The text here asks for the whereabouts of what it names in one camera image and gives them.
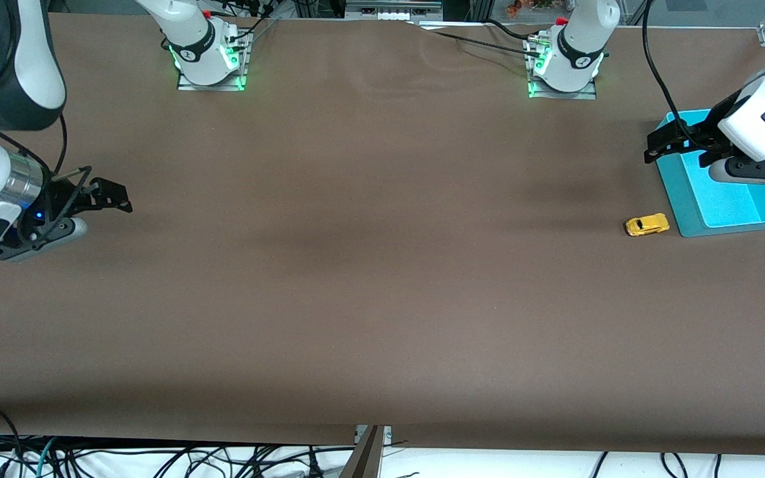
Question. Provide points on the small metal table bracket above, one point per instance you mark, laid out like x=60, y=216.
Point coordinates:
x=388, y=435

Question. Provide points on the orange background objects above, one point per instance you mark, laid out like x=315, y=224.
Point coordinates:
x=518, y=8

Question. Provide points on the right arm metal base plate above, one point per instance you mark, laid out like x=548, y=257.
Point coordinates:
x=213, y=87

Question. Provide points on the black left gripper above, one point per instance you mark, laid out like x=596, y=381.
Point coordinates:
x=710, y=126

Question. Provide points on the brown table cover sheet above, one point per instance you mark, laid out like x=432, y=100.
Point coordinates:
x=382, y=299

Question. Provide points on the grey power strip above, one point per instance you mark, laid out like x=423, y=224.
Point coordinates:
x=389, y=10

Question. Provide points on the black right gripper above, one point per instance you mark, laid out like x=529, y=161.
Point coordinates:
x=62, y=200

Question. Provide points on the teal plastic storage bin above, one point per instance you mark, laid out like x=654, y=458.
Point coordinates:
x=721, y=209

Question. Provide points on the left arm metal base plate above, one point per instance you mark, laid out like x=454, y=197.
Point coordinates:
x=582, y=95

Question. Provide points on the yellow beetle toy car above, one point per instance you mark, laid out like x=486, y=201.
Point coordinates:
x=648, y=226

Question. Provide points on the dark table support beam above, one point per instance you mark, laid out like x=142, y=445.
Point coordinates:
x=364, y=461

